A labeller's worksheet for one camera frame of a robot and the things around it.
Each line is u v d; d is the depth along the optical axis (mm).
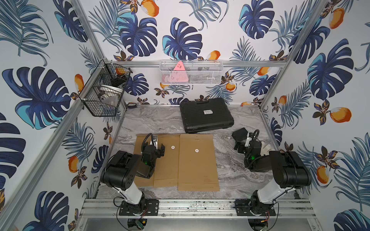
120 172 468
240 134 1020
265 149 971
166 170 892
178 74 900
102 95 837
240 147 883
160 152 858
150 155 717
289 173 467
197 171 881
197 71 1003
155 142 807
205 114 1065
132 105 1212
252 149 749
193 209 749
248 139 858
